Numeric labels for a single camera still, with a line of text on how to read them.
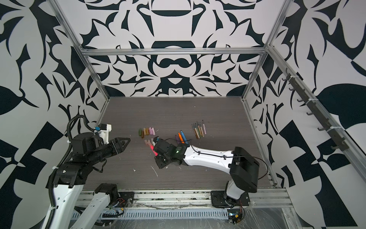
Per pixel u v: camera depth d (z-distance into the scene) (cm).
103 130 60
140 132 99
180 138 96
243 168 42
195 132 99
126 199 74
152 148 80
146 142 94
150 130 99
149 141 95
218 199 74
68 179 44
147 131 99
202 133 99
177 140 96
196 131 100
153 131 99
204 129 102
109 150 59
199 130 101
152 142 73
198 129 102
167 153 58
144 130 100
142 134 98
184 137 96
